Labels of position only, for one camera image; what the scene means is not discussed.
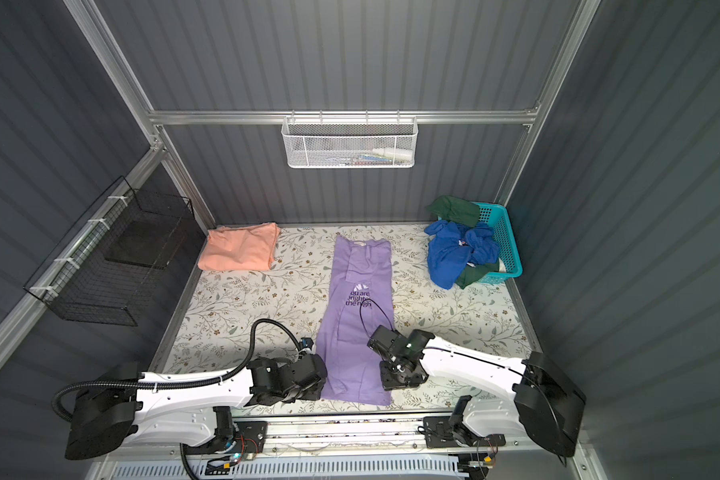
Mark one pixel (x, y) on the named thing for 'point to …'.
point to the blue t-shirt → (452, 246)
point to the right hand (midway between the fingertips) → (392, 385)
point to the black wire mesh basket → (107, 267)
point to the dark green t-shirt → (455, 209)
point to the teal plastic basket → (497, 215)
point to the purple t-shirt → (358, 302)
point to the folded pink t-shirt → (240, 247)
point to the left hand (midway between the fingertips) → (322, 386)
